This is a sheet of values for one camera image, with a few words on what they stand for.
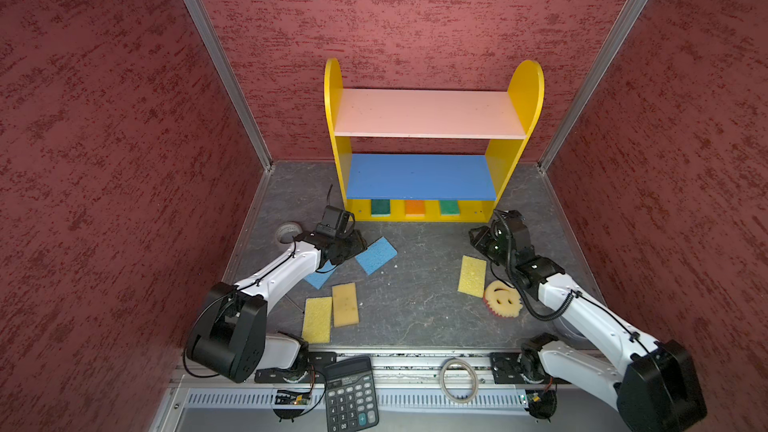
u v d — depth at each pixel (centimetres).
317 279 88
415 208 106
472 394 71
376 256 92
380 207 105
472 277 90
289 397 72
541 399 71
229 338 42
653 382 39
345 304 83
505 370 74
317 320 81
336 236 68
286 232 96
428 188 89
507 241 62
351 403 68
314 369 73
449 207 106
